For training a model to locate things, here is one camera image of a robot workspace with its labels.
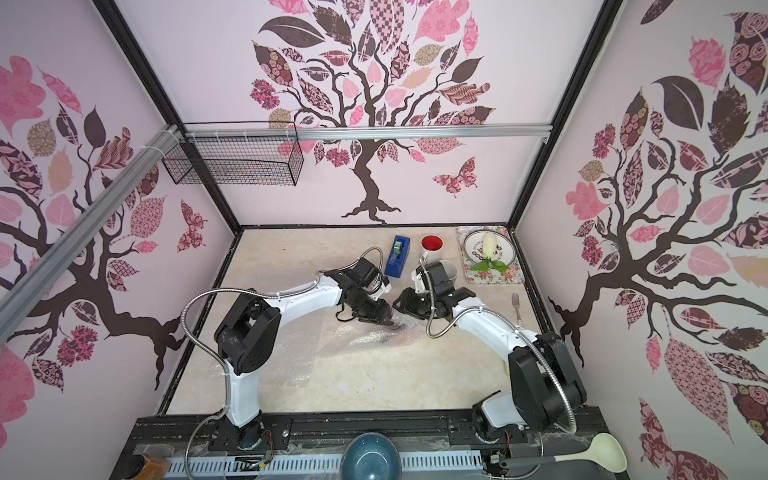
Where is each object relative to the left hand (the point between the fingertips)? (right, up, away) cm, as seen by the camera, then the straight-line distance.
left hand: (387, 326), depth 88 cm
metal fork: (+43, +5, +10) cm, 45 cm away
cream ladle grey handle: (+53, -26, -17) cm, 61 cm away
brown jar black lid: (-52, -24, -25) cm, 62 cm away
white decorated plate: (+45, +23, +23) cm, 55 cm away
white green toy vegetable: (+38, +24, +20) cm, 49 cm away
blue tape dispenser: (+3, +21, +16) cm, 27 cm away
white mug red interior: (+17, +25, +21) cm, 37 cm away
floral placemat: (+31, +14, +18) cm, 38 cm away
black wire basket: (-41, +54, +7) cm, 68 cm away
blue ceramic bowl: (-3, -27, -18) cm, 32 cm away
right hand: (+3, +7, -2) cm, 9 cm away
